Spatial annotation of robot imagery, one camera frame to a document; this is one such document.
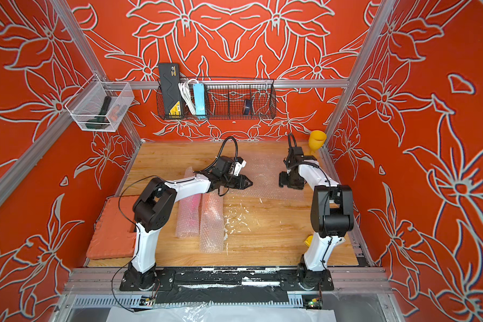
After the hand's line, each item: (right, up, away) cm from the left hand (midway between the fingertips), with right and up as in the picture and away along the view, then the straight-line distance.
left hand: (252, 182), depth 92 cm
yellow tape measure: (+23, -23, -11) cm, 34 cm away
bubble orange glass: (-17, -17, -15) cm, 28 cm away
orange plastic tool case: (-58, -21, -11) cm, 63 cm away
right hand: (+15, -1, +1) cm, 15 cm away
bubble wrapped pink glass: (-27, -11, -11) cm, 31 cm away
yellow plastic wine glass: (+34, +21, +8) cm, 41 cm away
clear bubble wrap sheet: (+7, +6, +14) cm, 17 cm away
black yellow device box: (-37, +36, -2) cm, 52 cm away
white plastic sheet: (-17, -42, -25) cm, 52 cm away
